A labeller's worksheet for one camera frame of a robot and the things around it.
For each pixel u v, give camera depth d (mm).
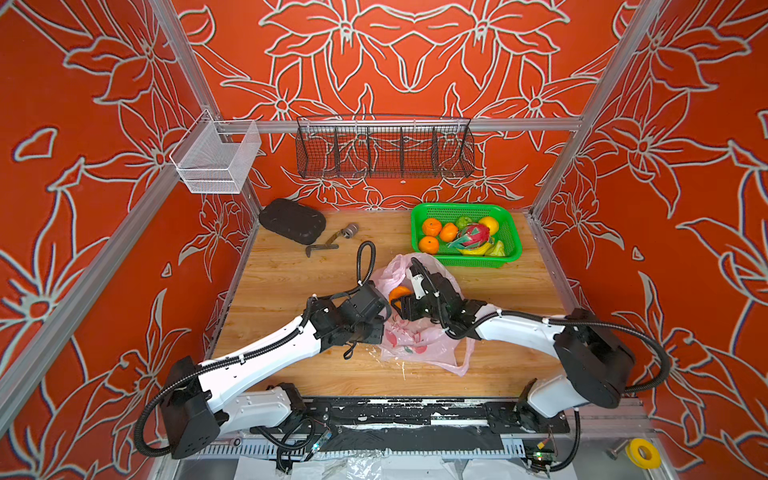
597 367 433
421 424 727
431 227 1094
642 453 684
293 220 1109
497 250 996
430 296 645
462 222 1074
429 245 1036
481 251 1036
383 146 971
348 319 562
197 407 382
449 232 1056
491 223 1074
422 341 807
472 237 1003
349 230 1100
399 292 822
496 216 1087
